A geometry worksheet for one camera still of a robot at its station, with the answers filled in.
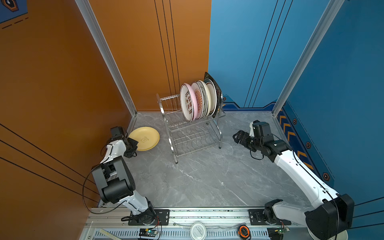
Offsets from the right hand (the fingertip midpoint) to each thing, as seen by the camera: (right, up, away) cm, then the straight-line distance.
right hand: (236, 138), depth 80 cm
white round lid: (-21, -39, -15) cm, 47 cm away
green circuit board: (-45, -44, -9) cm, 64 cm away
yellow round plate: (-54, -1, +17) cm, 57 cm away
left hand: (-59, -5, +12) cm, 61 cm away
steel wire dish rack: (-29, -1, +19) cm, 35 cm away
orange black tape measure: (0, -41, -13) cm, 43 cm away
